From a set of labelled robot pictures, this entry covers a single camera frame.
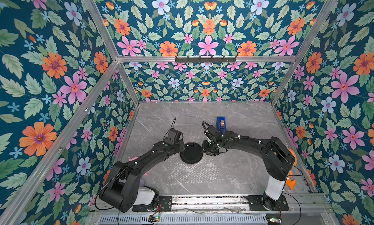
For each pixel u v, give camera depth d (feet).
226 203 2.46
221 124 3.23
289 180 2.59
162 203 2.41
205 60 3.07
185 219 2.51
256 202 2.37
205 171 2.77
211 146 2.53
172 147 2.26
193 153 2.99
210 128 2.39
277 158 1.59
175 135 2.27
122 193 1.37
